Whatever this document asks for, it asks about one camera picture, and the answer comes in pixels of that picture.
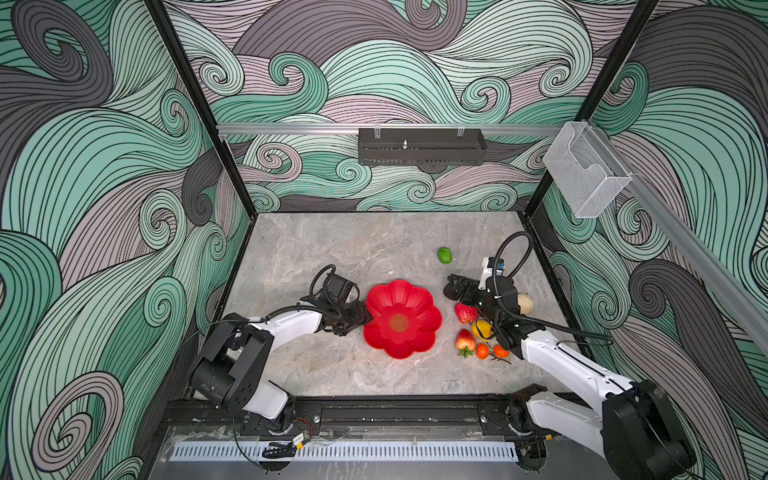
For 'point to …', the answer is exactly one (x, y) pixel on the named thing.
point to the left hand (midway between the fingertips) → (368, 318)
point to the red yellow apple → (465, 342)
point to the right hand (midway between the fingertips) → (464, 278)
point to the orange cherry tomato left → (482, 351)
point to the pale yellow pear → (526, 303)
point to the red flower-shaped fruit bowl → (403, 319)
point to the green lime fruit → (445, 255)
